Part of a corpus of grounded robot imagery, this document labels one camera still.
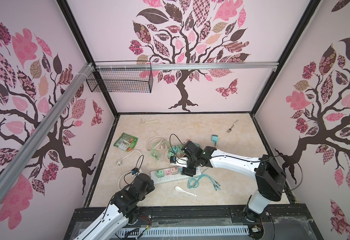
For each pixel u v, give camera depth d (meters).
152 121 1.16
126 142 1.02
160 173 0.81
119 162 0.92
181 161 0.72
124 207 0.55
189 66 0.94
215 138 1.03
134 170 0.73
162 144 0.98
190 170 0.73
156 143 0.95
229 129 1.10
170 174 0.85
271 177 0.44
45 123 0.58
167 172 0.86
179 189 0.82
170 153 0.90
